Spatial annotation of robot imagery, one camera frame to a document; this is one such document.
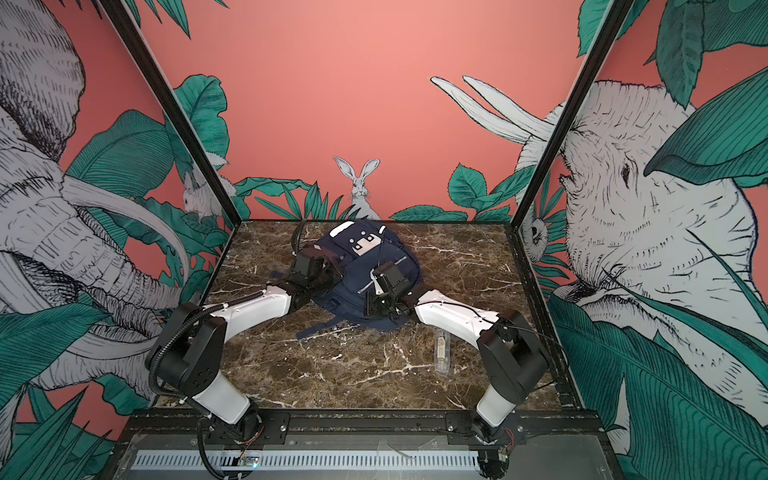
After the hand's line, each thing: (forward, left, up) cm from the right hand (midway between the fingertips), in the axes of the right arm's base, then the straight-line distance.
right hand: (358, 305), depth 84 cm
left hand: (+13, +3, +3) cm, 14 cm away
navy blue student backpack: (+24, +2, -3) cm, 24 cm away
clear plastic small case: (-9, -24, -11) cm, 28 cm away
